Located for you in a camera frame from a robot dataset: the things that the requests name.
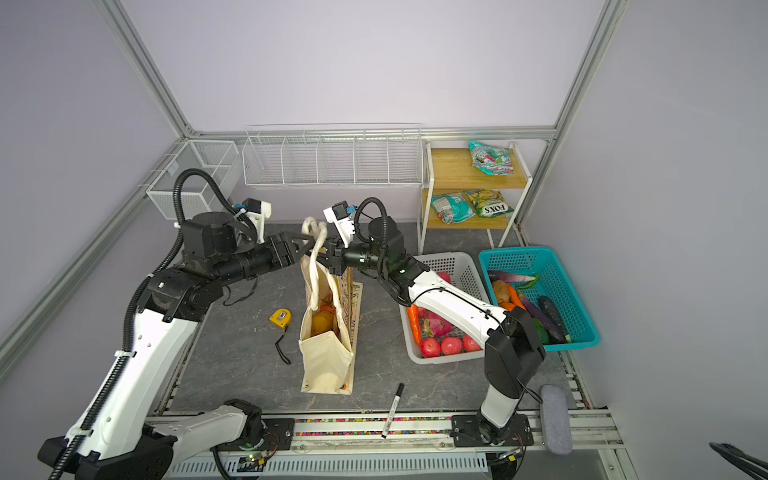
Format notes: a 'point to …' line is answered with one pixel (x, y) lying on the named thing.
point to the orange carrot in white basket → (413, 311)
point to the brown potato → (502, 290)
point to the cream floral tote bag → (331, 340)
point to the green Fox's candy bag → (489, 203)
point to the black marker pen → (392, 411)
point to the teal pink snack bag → (491, 161)
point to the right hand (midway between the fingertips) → (303, 253)
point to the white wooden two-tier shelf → (449, 170)
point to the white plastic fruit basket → (459, 269)
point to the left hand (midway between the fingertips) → (306, 248)
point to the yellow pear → (321, 322)
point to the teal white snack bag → (452, 208)
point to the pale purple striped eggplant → (508, 277)
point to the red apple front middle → (451, 345)
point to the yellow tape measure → (282, 317)
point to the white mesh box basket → (218, 158)
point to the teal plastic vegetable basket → (553, 283)
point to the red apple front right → (470, 344)
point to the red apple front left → (430, 347)
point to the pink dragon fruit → (434, 325)
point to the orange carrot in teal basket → (516, 302)
